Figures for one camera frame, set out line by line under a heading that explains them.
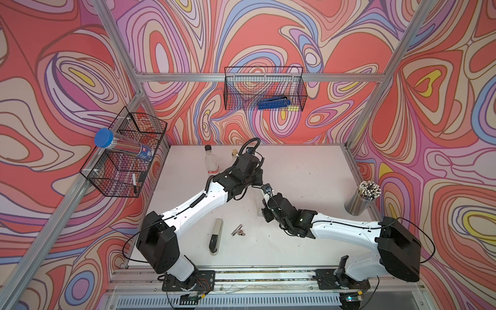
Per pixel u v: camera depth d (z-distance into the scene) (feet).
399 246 1.38
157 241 1.36
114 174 2.40
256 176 2.37
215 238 2.64
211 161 2.91
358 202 2.77
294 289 2.41
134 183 2.37
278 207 1.95
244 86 3.14
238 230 2.82
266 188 2.29
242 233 2.78
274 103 2.97
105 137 2.04
